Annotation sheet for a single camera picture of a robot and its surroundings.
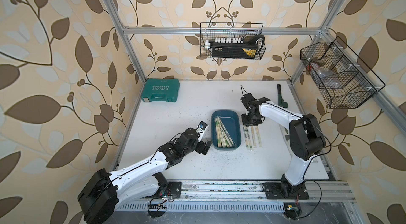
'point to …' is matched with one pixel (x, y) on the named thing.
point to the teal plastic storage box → (232, 119)
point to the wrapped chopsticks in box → (224, 139)
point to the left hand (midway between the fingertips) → (205, 136)
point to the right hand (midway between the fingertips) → (248, 123)
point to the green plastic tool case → (162, 90)
